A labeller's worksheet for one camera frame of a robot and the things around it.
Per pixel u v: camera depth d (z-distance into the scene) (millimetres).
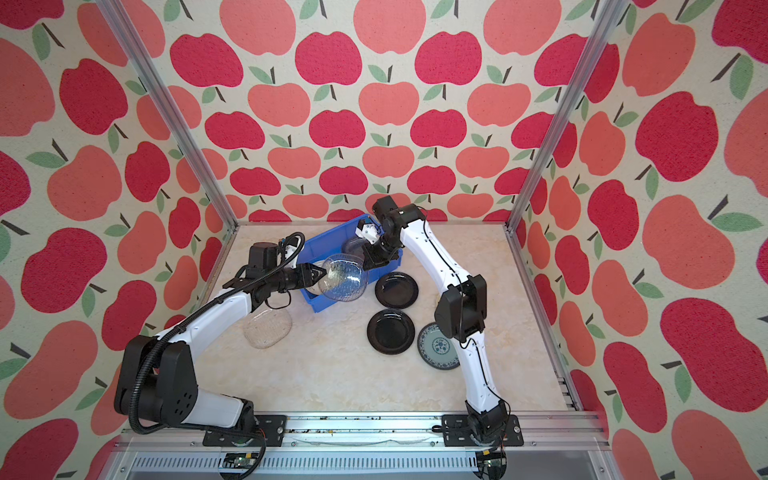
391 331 1188
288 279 749
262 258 677
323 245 1048
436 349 882
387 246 752
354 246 1112
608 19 704
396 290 1016
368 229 821
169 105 862
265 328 932
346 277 859
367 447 732
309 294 948
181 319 952
